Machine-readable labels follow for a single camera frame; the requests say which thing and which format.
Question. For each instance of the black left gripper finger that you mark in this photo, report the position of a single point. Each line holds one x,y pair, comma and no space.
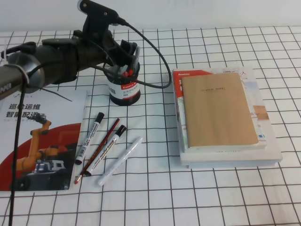
127,49

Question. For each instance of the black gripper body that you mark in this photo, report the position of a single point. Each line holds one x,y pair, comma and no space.
94,52

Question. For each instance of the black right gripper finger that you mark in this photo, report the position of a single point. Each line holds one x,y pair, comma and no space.
121,59

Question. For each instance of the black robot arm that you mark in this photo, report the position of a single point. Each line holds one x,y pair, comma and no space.
58,61

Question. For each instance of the clear ballpoint pen in holder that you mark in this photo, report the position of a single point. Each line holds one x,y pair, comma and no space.
137,53

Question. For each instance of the red capped pens in holder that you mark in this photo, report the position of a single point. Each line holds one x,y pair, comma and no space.
128,73

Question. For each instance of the black mesh pen holder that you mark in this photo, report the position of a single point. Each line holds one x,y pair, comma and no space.
122,92

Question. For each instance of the red and white book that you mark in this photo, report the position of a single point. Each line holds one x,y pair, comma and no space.
178,90

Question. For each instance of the middle black capped white marker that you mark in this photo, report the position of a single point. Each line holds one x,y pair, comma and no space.
105,150

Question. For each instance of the black capped white marker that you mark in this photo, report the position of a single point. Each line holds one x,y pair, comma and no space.
86,145
105,150

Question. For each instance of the robot brochure booklet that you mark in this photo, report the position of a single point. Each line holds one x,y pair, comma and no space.
38,141

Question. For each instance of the white paint marker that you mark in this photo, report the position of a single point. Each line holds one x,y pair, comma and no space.
109,172

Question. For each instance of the left black capped white marker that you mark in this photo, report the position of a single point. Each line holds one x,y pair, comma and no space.
86,145

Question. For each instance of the tan classic note notebook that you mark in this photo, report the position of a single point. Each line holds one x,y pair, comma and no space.
216,111

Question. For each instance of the dark red pencil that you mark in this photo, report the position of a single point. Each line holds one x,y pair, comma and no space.
97,151

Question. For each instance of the white magazine under notebook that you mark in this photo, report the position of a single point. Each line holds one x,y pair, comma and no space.
254,100

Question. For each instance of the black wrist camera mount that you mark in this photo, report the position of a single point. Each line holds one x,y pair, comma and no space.
98,18

